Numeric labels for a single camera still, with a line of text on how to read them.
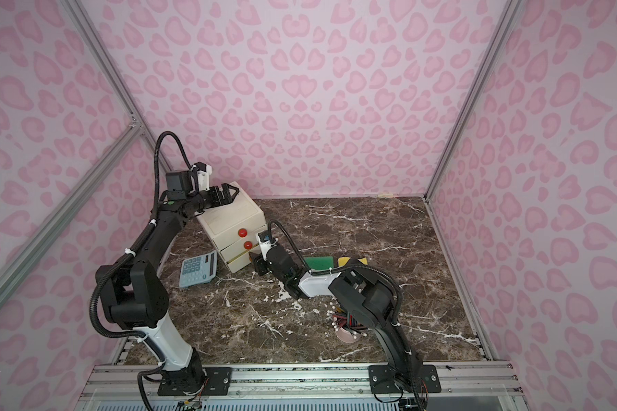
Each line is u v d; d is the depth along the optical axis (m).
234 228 0.82
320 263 0.99
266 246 0.79
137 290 0.48
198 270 0.95
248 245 0.90
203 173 0.80
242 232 0.84
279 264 0.70
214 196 0.79
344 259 0.98
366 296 0.52
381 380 0.73
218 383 0.73
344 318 0.77
